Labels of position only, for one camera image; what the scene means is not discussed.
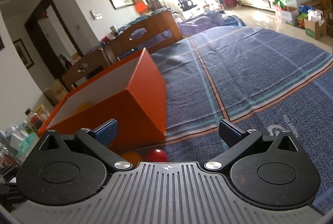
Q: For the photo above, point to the bottle with red label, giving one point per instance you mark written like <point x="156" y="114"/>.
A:
<point x="34" y="119"/>

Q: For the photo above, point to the tissue pack green white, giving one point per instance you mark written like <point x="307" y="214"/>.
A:
<point x="26" y="146"/>

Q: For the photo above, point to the blue plaid tablecloth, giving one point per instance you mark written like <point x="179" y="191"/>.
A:
<point x="253" y="78"/>

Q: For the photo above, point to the black office chair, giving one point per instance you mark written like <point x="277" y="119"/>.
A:
<point x="186" y="5"/>

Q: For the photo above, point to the orange cardboard box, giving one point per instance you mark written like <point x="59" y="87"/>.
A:
<point x="133" y="92"/>

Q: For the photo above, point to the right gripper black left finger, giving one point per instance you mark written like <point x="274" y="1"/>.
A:
<point x="96" y="142"/>

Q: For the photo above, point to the middle wooden chair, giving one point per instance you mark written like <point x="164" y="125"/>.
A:
<point x="143" y="31"/>

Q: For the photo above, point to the wooden chair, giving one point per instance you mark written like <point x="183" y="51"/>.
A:
<point x="87" y="67"/>
<point x="143" y="31"/>

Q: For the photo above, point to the left wooden chair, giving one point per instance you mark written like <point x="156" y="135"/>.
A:
<point x="87" y="67"/>

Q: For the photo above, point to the red cherry tomato front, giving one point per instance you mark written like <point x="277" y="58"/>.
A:
<point x="156" y="155"/>

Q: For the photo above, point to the cardboard box on floor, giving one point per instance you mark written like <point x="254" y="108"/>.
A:
<point x="315" y="28"/>

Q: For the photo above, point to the small tangerine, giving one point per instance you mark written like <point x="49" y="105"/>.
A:
<point x="132" y="157"/>

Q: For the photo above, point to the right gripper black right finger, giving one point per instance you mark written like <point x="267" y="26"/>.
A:
<point x="239" y="141"/>

